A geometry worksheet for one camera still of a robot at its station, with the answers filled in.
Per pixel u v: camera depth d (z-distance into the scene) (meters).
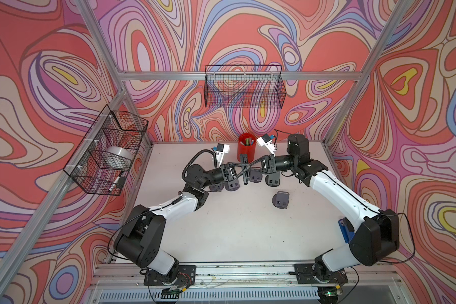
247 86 0.96
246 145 1.07
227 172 0.63
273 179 0.98
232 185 0.95
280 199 0.90
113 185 0.71
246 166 0.64
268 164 0.63
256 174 0.99
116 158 0.70
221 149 0.67
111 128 0.82
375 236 0.42
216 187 0.96
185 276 0.72
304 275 0.73
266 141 0.66
